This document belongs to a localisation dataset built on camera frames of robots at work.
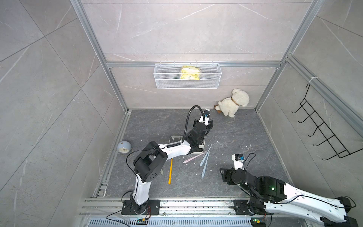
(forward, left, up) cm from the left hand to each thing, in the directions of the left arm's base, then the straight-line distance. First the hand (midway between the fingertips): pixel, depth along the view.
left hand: (206, 112), depth 83 cm
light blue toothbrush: (-18, +1, -25) cm, 31 cm away
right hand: (-31, -7, -13) cm, 34 cm away
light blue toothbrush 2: (-23, +1, -25) cm, 35 cm away
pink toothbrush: (-17, +8, -26) cm, 32 cm away
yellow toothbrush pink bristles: (-31, +23, -25) cm, 46 cm away
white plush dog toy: (+22, -23, -16) cm, 36 cm away
